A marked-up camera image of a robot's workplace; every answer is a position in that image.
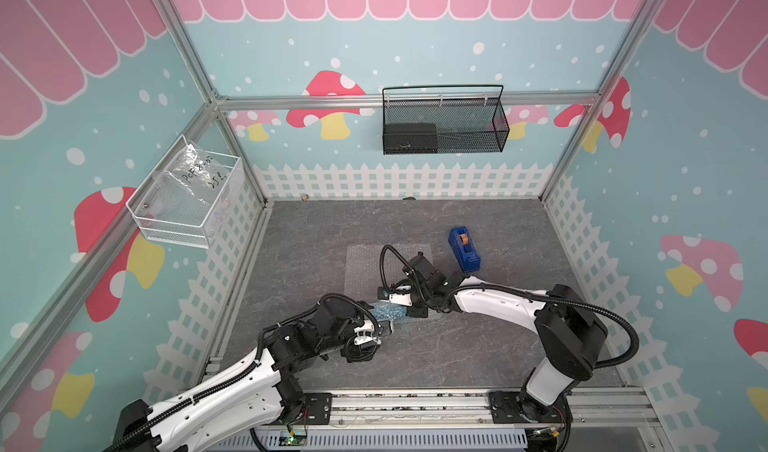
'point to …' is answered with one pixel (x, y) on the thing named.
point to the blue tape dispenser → (461, 242)
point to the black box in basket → (410, 139)
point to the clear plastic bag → (182, 194)
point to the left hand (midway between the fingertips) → (370, 326)
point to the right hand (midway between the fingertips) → (402, 296)
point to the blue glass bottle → (388, 311)
